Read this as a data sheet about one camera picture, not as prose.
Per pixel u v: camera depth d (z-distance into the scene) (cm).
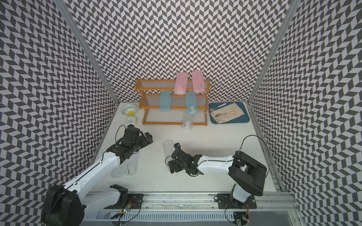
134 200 72
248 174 44
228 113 105
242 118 105
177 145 76
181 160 64
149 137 83
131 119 101
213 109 114
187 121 102
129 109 112
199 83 88
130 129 72
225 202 74
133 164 84
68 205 38
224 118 108
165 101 99
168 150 92
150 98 120
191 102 94
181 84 89
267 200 75
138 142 68
